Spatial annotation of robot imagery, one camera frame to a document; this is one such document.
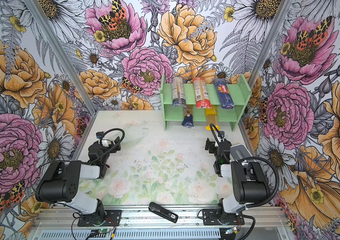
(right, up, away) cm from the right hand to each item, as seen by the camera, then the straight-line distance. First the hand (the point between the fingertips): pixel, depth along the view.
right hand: (215, 142), depth 94 cm
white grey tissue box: (+15, -6, -1) cm, 16 cm away
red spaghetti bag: (-9, +27, -7) cm, 30 cm away
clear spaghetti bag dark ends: (-23, +27, -7) cm, 36 cm away
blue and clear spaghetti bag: (-17, +13, 0) cm, 21 cm away
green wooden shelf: (+16, +31, +1) cm, 35 cm away
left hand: (-64, +1, 0) cm, 64 cm away
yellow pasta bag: (-1, +15, +3) cm, 15 cm away
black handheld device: (-31, -31, -23) cm, 49 cm away
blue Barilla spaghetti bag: (+3, +25, -9) cm, 27 cm away
